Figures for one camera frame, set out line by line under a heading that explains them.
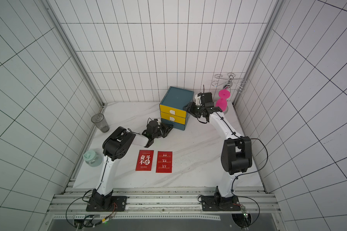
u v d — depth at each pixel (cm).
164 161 88
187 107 82
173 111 89
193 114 80
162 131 92
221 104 93
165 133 94
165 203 75
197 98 83
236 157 48
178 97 95
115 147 60
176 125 100
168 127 95
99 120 96
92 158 81
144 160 88
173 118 95
